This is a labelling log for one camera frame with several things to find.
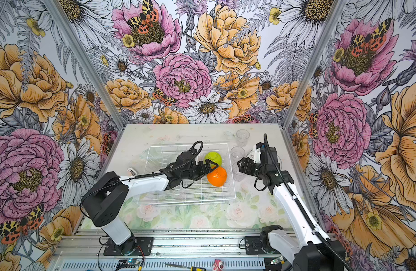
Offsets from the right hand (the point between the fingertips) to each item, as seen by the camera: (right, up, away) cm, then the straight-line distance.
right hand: (244, 169), depth 81 cm
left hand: (-14, -3, +5) cm, 16 cm away
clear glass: (+4, +16, +31) cm, 35 cm away
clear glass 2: (0, +6, +22) cm, 22 cm away
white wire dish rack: (-47, +4, +22) cm, 52 cm away
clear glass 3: (-2, -5, +9) cm, 10 cm away
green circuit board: (-48, -37, -10) cm, 61 cm away
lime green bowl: (-14, +4, +16) cm, 21 cm away
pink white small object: (-13, -35, -15) cm, 40 cm away
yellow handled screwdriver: (-23, -38, -12) cm, 46 cm away
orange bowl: (-12, -5, +6) cm, 15 cm away
